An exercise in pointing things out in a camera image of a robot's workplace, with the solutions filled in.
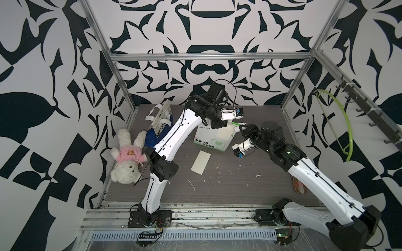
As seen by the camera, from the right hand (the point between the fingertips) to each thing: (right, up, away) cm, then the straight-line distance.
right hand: (244, 118), depth 72 cm
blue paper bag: (-41, 0, +9) cm, 42 cm away
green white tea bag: (-16, -10, +15) cm, 24 cm away
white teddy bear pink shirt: (-59, -20, +13) cm, 63 cm away
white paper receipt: (-20, -25, +22) cm, 39 cm away
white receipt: (-7, -7, +8) cm, 13 cm away
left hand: (-9, +2, +4) cm, 10 cm away
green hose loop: (+45, +15, +17) cm, 50 cm away
